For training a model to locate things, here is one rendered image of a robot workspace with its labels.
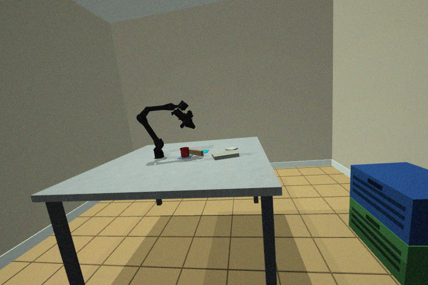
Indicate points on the tan flat bar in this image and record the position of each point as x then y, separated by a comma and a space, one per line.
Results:
196, 152

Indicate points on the red cup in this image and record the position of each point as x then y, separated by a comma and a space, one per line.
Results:
184, 152

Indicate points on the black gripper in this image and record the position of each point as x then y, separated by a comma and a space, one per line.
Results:
187, 123

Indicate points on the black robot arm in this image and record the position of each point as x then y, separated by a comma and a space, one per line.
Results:
158, 153

